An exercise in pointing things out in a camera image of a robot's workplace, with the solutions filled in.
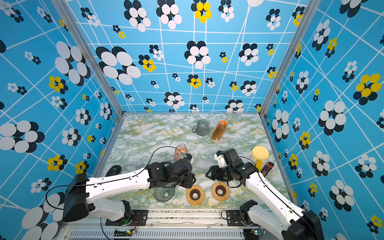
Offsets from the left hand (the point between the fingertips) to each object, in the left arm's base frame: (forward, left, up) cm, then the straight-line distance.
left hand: (195, 181), depth 73 cm
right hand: (+4, -8, -3) cm, 9 cm away
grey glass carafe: (+38, -5, -6) cm, 39 cm away
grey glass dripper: (-3, +17, -12) cm, 21 cm away
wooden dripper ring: (-3, 0, -13) cm, 13 cm away
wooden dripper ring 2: (-1, -14, -13) cm, 19 cm away
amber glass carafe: (+20, +10, -7) cm, 24 cm away
